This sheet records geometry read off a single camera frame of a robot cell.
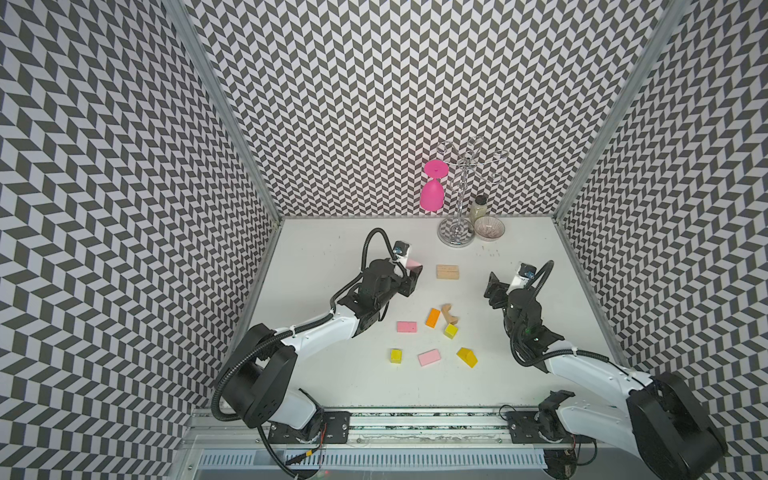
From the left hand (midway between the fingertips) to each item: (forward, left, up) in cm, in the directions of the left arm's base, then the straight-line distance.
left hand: (412, 264), depth 84 cm
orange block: (-9, -6, -17) cm, 20 cm away
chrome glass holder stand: (+30, -20, -20) cm, 41 cm away
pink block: (-1, 0, +1) cm, 2 cm away
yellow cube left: (-21, +5, -15) cm, 26 cm away
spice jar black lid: (+32, -27, -10) cm, 43 cm away
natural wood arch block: (-9, -12, -17) cm, 23 cm away
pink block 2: (-12, +2, -17) cm, 20 cm away
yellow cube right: (-13, -11, -17) cm, 24 cm away
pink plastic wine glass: (+24, -7, +6) cm, 26 cm away
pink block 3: (-20, -5, -17) cm, 27 cm away
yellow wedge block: (-21, -15, -15) cm, 30 cm away
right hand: (-4, -26, -5) cm, 26 cm away
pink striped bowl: (+26, -30, -15) cm, 43 cm away
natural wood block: (+8, -14, -17) cm, 24 cm away
